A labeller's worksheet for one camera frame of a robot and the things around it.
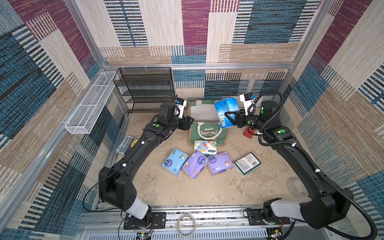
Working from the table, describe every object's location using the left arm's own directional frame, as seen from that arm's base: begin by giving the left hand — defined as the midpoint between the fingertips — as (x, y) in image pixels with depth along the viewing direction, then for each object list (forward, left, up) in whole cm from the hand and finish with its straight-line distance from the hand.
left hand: (189, 118), depth 80 cm
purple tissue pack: (-17, -3, -19) cm, 26 cm away
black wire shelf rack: (+36, +32, -7) cm, 49 cm away
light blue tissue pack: (-14, +9, -21) cm, 27 cm away
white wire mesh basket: (-7, +50, +7) cm, 51 cm away
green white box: (-17, -32, -21) cm, 42 cm away
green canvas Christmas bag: (-1, -8, -4) cm, 8 cm away
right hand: (-5, -20, +6) cm, 21 cm away
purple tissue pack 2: (-15, -17, -22) cm, 32 cm away
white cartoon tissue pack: (-6, -10, -21) cm, 24 cm away
